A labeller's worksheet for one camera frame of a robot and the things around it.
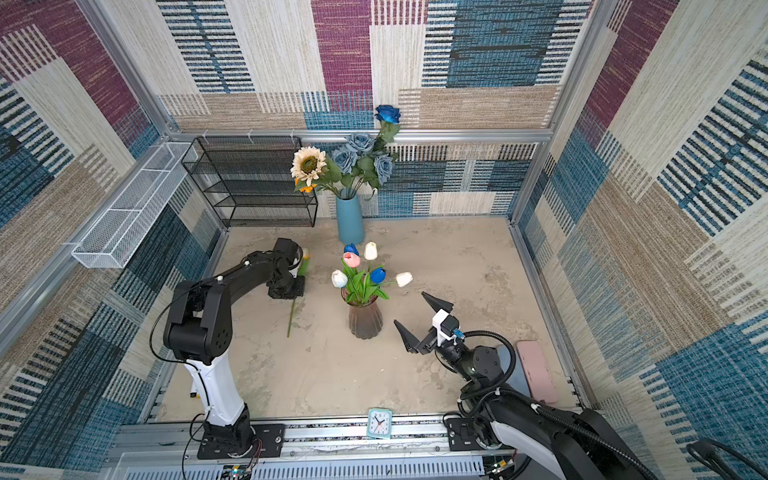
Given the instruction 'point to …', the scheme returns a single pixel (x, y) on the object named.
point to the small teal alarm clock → (379, 423)
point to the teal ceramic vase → (350, 222)
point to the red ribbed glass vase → (365, 319)
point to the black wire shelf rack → (249, 181)
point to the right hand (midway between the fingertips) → (410, 308)
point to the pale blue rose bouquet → (357, 161)
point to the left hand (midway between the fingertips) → (296, 289)
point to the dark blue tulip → (377, 276)
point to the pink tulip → (354, 280)
